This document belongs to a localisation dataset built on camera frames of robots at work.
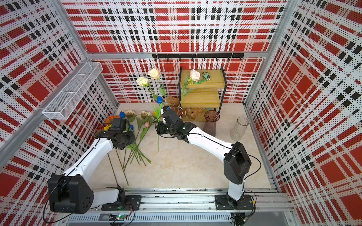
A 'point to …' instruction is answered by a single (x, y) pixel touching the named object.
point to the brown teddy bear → (192, 113)
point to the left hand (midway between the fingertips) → (135, 139)
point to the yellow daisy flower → (154, 113)
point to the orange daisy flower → (110, 119)
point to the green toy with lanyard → (206, 76)
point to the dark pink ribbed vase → (211, 117)
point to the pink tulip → (146, 124)
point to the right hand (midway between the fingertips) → (158, 126)
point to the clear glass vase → (239, 128)
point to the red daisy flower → (99, 127)
